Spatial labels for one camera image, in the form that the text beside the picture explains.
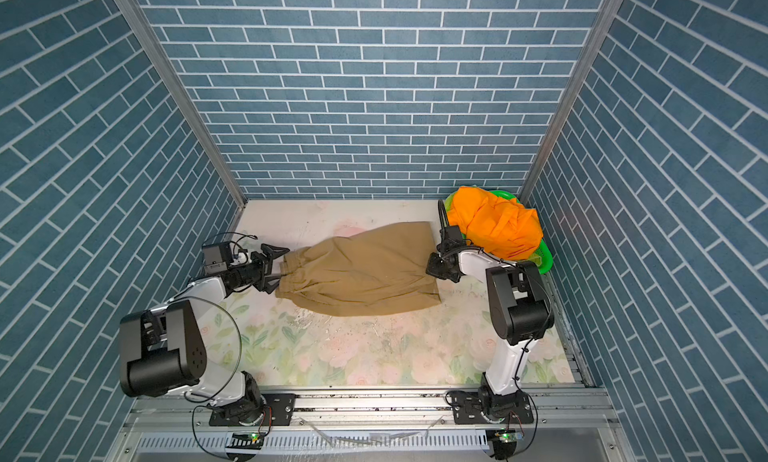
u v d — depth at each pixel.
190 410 0.75
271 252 0.82
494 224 1.02
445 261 0.75
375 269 0.94
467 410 0.74
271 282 0.88
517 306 0.50
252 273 0.79
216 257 0.72
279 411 0.74
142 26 0.75
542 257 0.96
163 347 0.44
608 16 0.74
